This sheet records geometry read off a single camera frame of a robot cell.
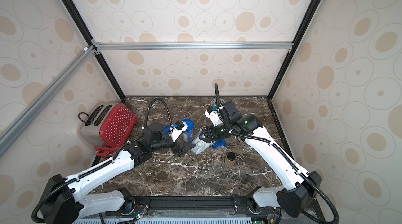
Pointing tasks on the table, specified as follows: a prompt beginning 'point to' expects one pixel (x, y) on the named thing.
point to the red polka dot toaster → (108, 123)
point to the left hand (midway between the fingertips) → (194, 138)
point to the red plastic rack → (104, 150)
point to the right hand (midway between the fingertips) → (210, 133)
